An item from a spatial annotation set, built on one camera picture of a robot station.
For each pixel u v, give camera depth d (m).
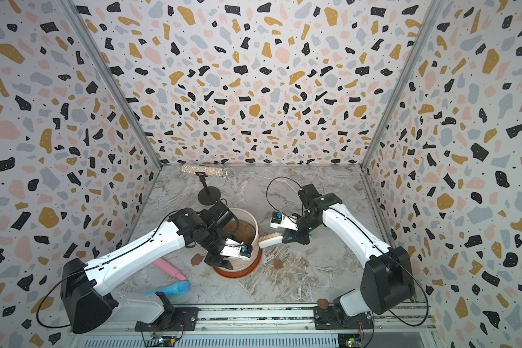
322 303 0.78
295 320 0.76
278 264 0.87
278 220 0.69
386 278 0.42
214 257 0.64
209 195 1.07
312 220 0.68
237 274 0.84
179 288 0.76
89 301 0.38
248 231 0.84
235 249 0.63
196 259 0.88
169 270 0.83
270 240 0.76
